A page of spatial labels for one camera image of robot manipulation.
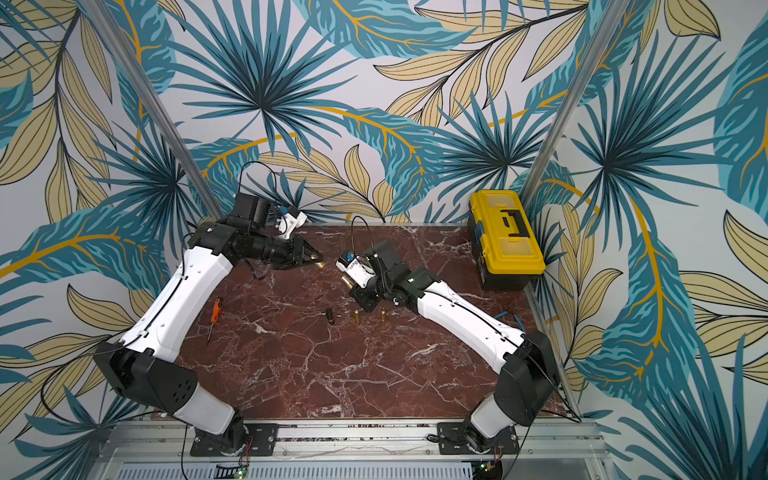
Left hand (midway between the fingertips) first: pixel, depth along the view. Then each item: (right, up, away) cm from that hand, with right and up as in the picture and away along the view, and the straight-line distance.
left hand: (319, 262), depth 72 cm
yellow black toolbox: (+54, +5, +21) cm, 58 cm away
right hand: (+8, -7, +7) cm, 12 cm away
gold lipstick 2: (+7, -17, +19) cm, 27 cm away
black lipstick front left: (-1, -16, +17) cm, 23 cm away
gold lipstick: (0, -1, 0) cm, 1 cm away
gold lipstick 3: (+15, -18, +20) cm, 30 cm away
